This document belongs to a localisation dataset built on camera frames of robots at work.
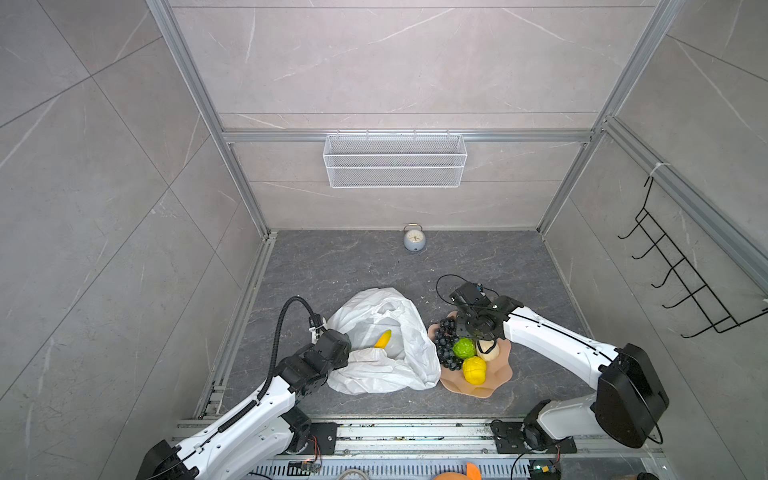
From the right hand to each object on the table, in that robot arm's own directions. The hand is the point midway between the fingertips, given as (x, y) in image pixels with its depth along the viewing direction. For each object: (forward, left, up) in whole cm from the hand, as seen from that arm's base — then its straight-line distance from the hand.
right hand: (464, 324), depth 86 cm
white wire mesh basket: (+50, +21, +23) cm, 59 cm away
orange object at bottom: (-35, +4, -4) cm, 35 cm away
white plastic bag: (-4, +22, -6) cm, 23 cm away
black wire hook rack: (-12, -45, +25) cm, 53 cm away
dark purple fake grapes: (-4, +6, 0) cm, 7 cm away
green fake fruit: (-7, +1, 0) cm, 7 cm away
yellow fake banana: (-1, +24, -5) cm, 24 cm away
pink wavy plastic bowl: (-12, -8, -4) cm, 15 cm away
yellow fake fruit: (-13, 0, -1) cm, 13 cm away
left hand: (-4, +37, 0) cm, 37 cm away
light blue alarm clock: (+39, +12, -4) cm, 41 cm away
